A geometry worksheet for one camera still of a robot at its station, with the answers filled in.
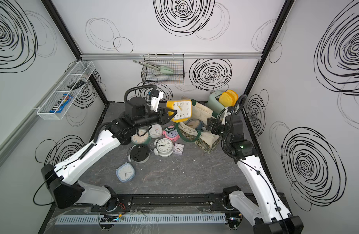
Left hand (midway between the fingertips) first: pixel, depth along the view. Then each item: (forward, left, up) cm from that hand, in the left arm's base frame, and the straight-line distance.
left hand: (174, 111), depth 66 cm
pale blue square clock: (-17, +27, -34) cm, 46 cm away
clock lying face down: (-6, +22, -32) cm, 39 cm away
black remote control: (+20, +55, -2) cm, 58 cm away
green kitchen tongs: (+37, +10, -2) cm, 39 cm away
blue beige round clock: (+14, -13, -27) cm, 33 cm away
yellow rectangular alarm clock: (+4, -4, -2) cm, 6 cm away
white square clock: (+11, +14, -34) cm, 39 cm away
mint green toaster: (+25, -25, -20) cm, 40 cm away
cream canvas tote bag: (0, -19, -26) cm, 32 cm away
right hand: (+1, -21, -8) cm, 23 cm away
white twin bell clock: (-1, +8, -33) cm, 34 cm away
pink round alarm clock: (+10, +4, -34) cm, 36 cm away
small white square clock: (-1, -2, -34) cm, 34 cm away
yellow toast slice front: (+26, -32, -15) cm, 44 cm away
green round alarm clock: (+4, +22, -33) cm, 40 cm away
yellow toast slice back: (+27, -37, -14) cm, 48 cm away
